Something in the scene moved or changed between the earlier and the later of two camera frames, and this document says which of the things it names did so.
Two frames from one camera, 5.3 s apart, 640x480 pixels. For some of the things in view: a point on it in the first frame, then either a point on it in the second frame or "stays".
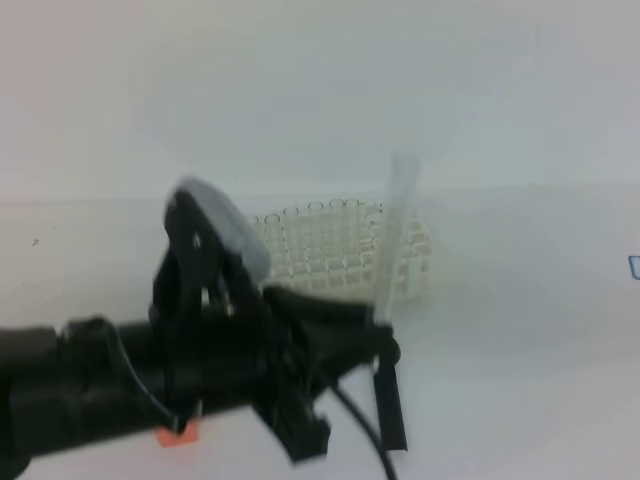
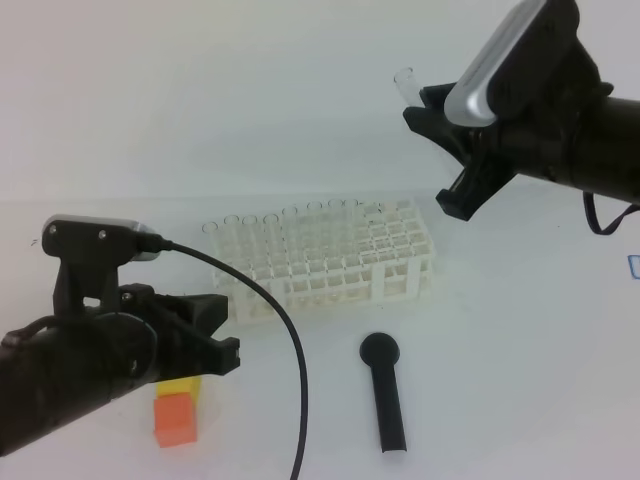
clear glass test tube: [404, 238] -> [408, 86]
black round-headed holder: [388, 396] stays
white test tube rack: [350, 244] stays
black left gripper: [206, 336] -> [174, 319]
